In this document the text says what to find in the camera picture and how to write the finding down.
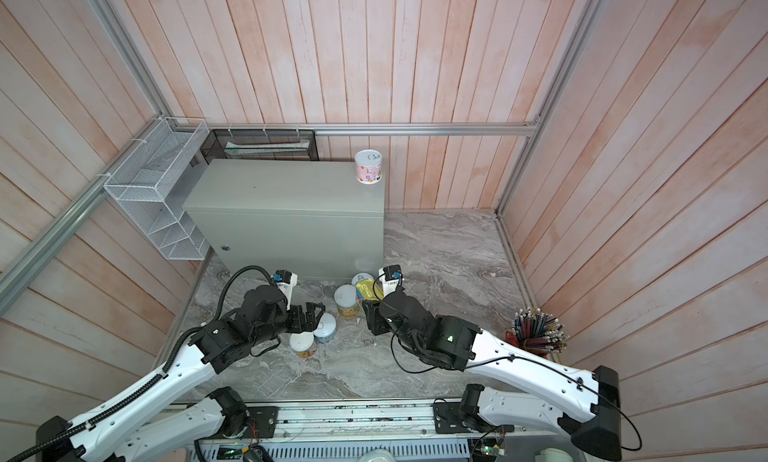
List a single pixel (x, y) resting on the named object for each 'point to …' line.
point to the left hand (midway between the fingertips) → (310, 314)
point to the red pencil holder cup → (537, 331)
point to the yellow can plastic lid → (345, 297)
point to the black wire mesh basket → (259, 144)
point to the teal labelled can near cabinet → (362, 277)
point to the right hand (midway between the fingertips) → (370, 302)
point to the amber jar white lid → (302, 344)
